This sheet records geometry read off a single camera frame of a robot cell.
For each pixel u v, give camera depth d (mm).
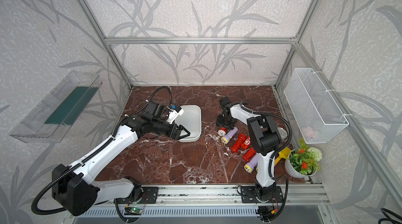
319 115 607
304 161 678
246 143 886
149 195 737
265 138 525
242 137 906
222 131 920
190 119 988
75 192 455
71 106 629
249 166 800
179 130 665
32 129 584
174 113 700
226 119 829
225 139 891
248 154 845
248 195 727
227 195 753
